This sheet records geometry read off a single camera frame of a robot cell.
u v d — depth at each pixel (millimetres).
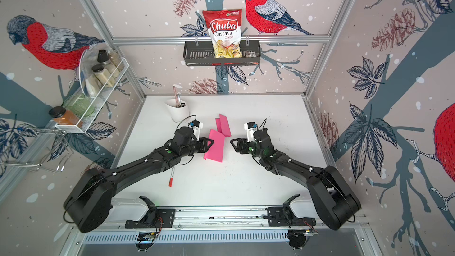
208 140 811
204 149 742
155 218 689
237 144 776
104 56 785
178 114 1003
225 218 744
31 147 561
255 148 722
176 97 1037
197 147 740
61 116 597
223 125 1007
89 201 412
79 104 710
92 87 705
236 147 779
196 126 764
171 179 853
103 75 763
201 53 949
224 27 803
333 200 420
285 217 648
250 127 778
